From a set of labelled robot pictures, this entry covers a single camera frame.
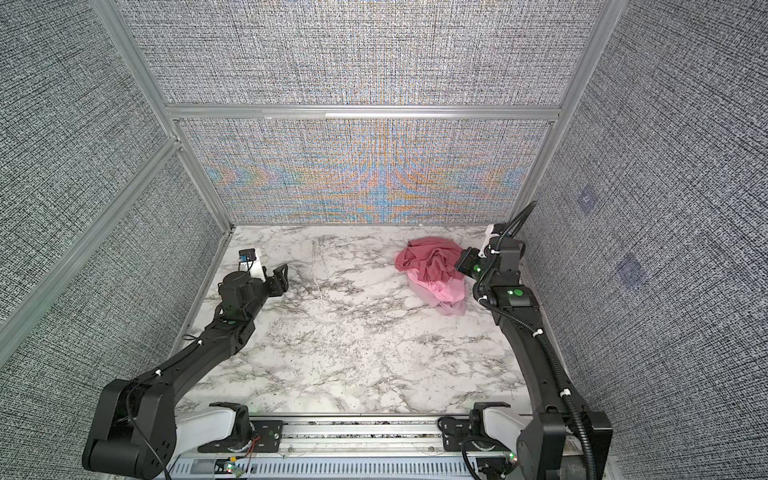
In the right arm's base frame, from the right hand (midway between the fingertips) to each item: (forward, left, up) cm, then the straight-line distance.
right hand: (462, 249), depth 80 cm
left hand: (0, +52, -7) cm, 52 cm away
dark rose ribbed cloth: (+6, +6, -11) cm, 14 cm away
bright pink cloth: (-4, +1, -18) cm, 18 cm away
